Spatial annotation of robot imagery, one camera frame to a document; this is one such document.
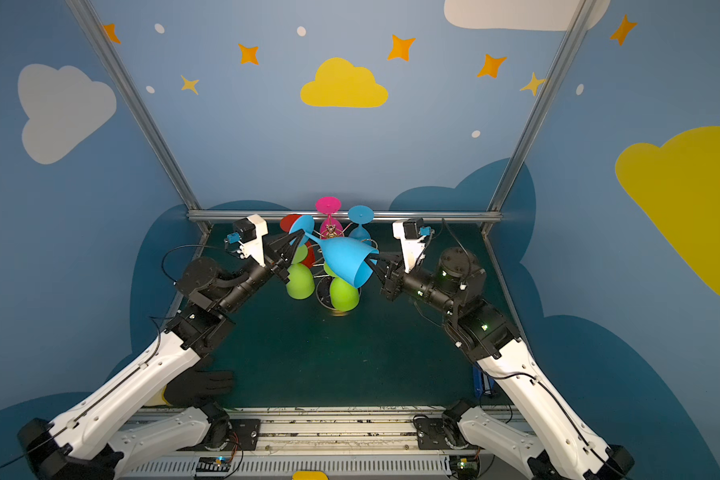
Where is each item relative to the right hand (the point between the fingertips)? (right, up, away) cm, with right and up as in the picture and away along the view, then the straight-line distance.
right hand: (370, 253), depth 58 cm
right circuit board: (+24, -53, +15) cm, 60 cm away
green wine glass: (-6, -11, +20) cm, 24 cm away
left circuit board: (-39, -53, +15) cm, 67 cm away
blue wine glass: (-2, +11, +26) cm, 28 cm away
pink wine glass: (-10, +7, +19) cm, 22 cm away
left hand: (-15, +5, +1) cm, 16 cm away
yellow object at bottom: (-14, -53, +12) cm, 56 cm away
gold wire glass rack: (-15, 0, +26) cm, 30 cm away
